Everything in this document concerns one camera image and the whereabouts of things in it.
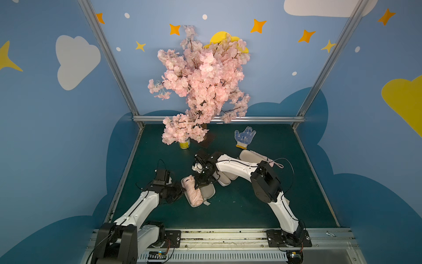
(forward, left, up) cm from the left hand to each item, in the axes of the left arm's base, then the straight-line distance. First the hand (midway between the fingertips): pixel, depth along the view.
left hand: (186, 189), depth 87 cm
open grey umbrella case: (0, -12, -1) cm, 12 cm away
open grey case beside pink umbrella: (+8, -21, -2) cm, 22 cm away
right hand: (+2, -6, 0) cm, 7 cm away
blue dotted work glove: (+39, -36, -3) cm, 54 cm away
